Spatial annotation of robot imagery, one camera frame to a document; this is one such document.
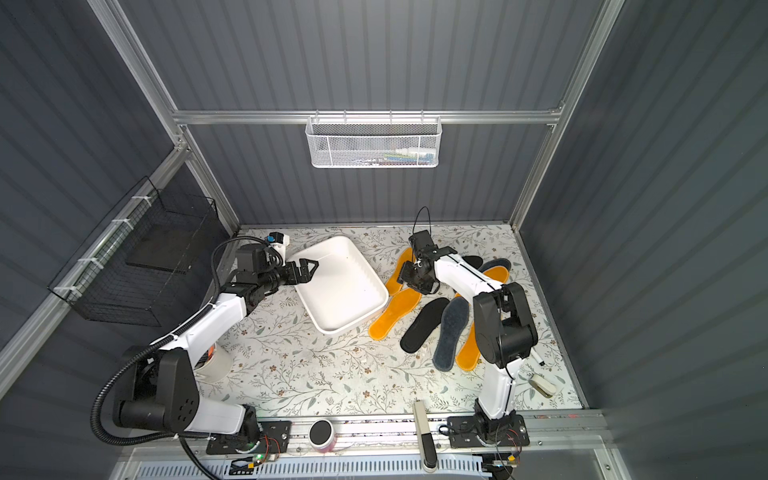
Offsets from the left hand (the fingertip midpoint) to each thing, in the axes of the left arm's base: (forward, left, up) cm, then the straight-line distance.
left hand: (309, 265), depth 86 cm
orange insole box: (+5, -24, -17) cm, 30 cm away
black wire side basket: (-9, +40, +10) cm, 42 cm away
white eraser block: (-30, -64, -14) cm, 72 cm away
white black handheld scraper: (-42, -32, -13) cm, 54 cm away
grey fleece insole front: (-10, -44, -17) cm, 48 cm away
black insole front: (-11, -35, -18) cm, 40 cm away
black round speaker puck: (-41, -7, -13) cm, 44 cm away
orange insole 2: (-20, -47, -18) cm, 54 cm away
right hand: (0, -29, -9) cm, 31 cm away
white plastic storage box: (+3, -8, -18) cm, 19 cm away
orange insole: (-4, -28, -16) cm, 32 cm away
